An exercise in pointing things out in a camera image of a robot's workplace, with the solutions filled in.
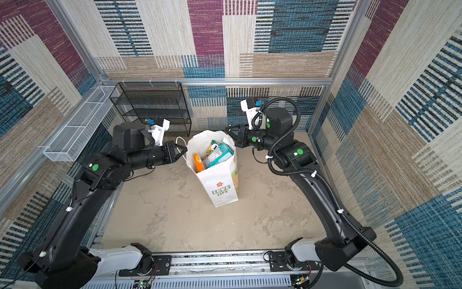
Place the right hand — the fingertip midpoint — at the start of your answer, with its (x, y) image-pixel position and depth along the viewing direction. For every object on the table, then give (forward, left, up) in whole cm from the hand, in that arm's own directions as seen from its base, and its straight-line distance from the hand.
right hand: (228, 132), depth 62 cm
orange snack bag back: (-4, +12, -13) cm, 18 cm away
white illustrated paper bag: (-9, +4, -16) cm, 18 cm away
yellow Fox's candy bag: (+7, +7, -15) cm, 18 cm away
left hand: (-4, +14, -3) cm, 15 cm away
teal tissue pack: (+2, +3, -13) cm, 13 cm away
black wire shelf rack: (+44, +51, -17) cm, 70 cm away
